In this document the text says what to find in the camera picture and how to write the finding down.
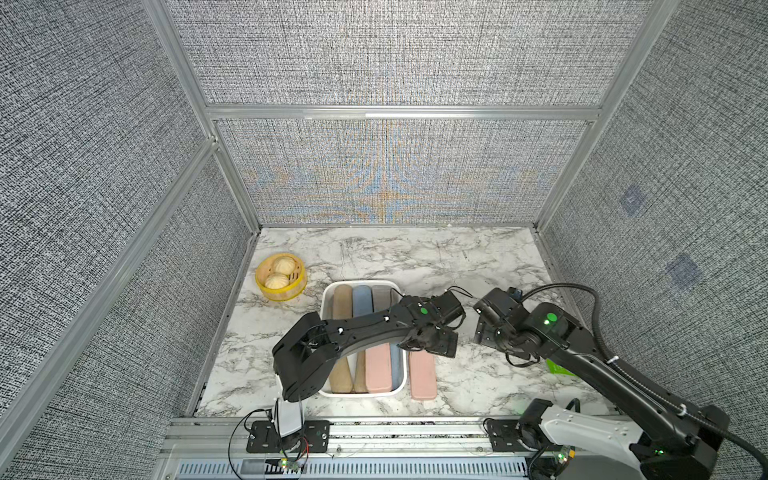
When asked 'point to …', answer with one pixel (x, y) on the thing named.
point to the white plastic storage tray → (326, 312)
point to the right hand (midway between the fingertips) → (490, 331)
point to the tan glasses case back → (360, 381)
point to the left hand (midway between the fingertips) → (446, 348)
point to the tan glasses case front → (343, 302)
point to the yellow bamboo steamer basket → (297, 279)
